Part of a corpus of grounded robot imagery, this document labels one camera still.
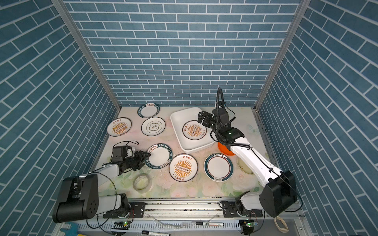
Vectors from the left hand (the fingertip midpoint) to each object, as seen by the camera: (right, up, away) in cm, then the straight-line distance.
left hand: (149, 156), depth 90 cm
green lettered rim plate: (+6, -1, +6) cm, 8 cm away
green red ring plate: (+43, -7, 0) cm, 43 cm away
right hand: (+33, +26, -11) cm, 43 cm away
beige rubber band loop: (+70, -28, -23) cm, 79 cm away
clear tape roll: (-2, -13, -7) cm, 15 cm away
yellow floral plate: (+59, -6, -1) cm, 59 cm away
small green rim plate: (-10, +31, +30) cm, 44 cm away
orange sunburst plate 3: (+21, -6, -1) cm, 22 cm away
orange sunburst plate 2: (+27, +15, +15) cm, 35 cm away
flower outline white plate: (-3, +18, +19) cm, 26 cm away
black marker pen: (+9, -30, -23) cm, 38 cm away
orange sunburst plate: (-28, +18, +18) cm, 38 cm away
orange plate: (+47, +3, +6) cm, 48 cm away
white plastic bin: (+15, +25, +26) cm, 39 cm away
